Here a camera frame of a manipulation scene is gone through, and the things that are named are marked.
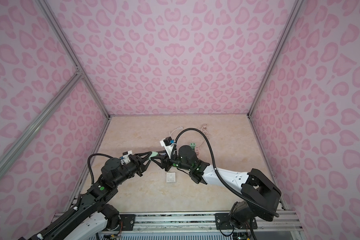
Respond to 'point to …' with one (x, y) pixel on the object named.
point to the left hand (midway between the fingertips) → (155, 155)
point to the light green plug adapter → (153, 154)
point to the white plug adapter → (170, 177)
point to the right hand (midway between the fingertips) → (151, 157)
